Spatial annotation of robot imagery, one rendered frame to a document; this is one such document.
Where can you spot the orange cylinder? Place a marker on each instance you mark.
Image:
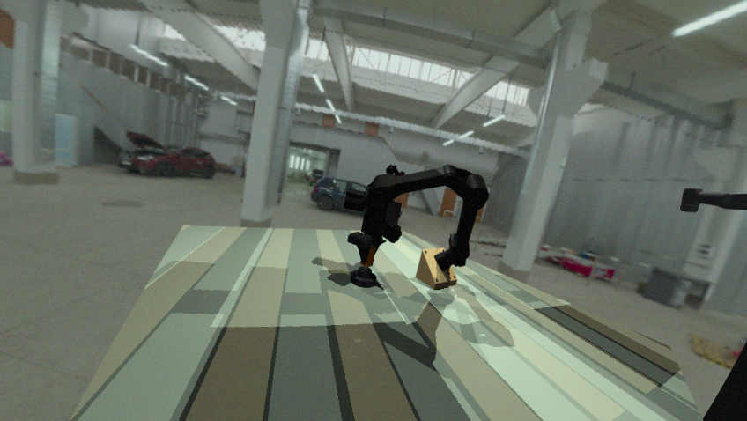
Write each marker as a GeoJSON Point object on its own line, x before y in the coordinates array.
{"type": "Point", "coordinates": [370, 258]}

